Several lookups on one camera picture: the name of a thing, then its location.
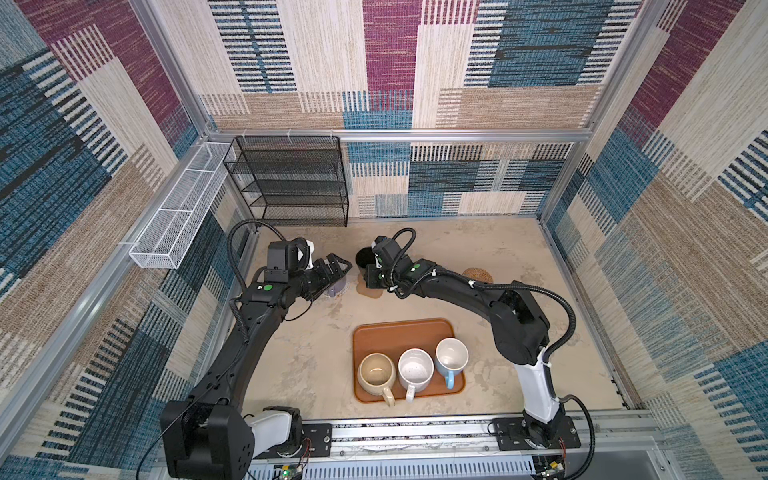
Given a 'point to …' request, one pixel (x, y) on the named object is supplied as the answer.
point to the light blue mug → (451, 357)
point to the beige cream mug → (376, 375)
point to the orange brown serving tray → (395, 337)
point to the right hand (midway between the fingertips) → (366, 279)
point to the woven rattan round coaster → (478, 274)
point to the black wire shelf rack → (292, 181)
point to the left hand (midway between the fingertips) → (343, 268)
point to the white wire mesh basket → (167, 237)
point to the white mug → (416, 368)
